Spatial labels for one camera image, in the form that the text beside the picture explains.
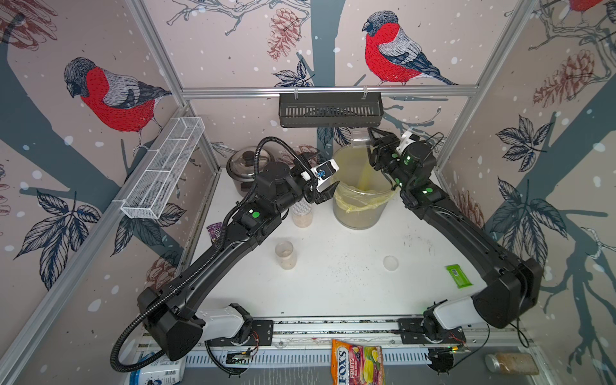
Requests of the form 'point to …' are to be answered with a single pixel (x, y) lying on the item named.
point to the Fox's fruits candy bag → (356, 365)
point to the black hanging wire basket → (330, 110)
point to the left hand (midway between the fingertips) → (329, 159)
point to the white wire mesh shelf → (163, 166)
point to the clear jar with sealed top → (302, 213)
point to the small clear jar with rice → (284, 250)
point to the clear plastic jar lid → (391, 263)
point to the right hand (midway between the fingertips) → (365, 130)
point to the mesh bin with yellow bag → (362, 195)
